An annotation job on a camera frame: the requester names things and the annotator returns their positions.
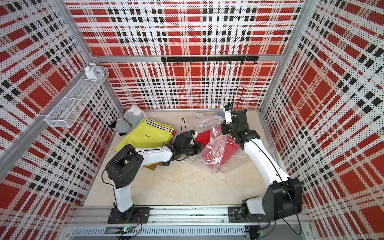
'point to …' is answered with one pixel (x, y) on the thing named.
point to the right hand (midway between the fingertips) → (227, 121)
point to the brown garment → (153, 167)
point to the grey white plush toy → (129, 121)
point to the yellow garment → (146, 134)
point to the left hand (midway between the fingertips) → (207, 148)
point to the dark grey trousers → (165, 163)
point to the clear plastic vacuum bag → (211, 121)
